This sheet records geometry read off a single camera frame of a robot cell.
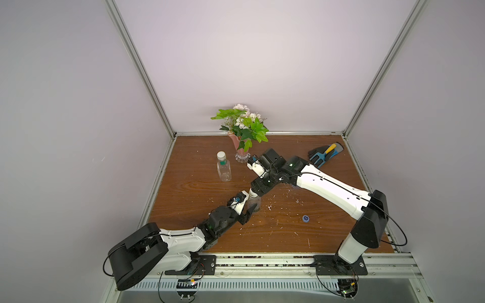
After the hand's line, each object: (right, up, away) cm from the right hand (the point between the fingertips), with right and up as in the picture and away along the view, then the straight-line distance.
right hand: (257, 180), depth 78 cm
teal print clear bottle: (-2, -9, +1) cm, 10 cm away
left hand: (-2, -9, +2) cm, 10 cm away
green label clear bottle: (-16, +5, +12) cm, 21 cm away
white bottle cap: (-17, +10, +8) cm, 21 cm away
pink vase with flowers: (-6, +23, +7) cm, 25 cm away
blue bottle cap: (+23, -19, +7) cm, 30 cm away
